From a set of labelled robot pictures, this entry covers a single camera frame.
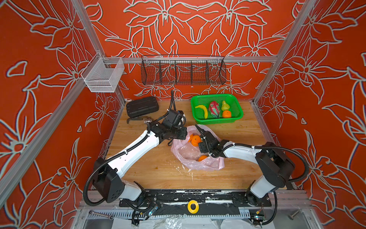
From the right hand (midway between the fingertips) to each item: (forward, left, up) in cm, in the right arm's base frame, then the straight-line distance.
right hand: (204, 141), depth 92 cm
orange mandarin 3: (-12, +3, +2) cm, 12 cm away
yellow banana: (+27, -3, +1) cm, 27 cm away
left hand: (-3, +13, +17) cm, 21 cm away
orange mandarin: (+22, -18, +3) cm, 28 cm away
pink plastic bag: (-9, +11, -3) cm, 14 cm away
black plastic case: (+29, +49, +3) cm, 57 cm away
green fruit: (+29, -18, +4) cm, 34 cm away
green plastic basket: (+24, +2, -2) cm, 24 cm away
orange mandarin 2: (0, +6, +2) cm, 7 cm away
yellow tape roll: (-38, +8, -1) cm, 39 cm away
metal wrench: (-41, +49, -2) cm, 64 cm away
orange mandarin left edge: (+1, +9, +3) cm, 10 cm away
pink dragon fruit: (+24, -9, +5) cm, 26 cm away
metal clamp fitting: (+19, +43, -1) cm, 47 cm away
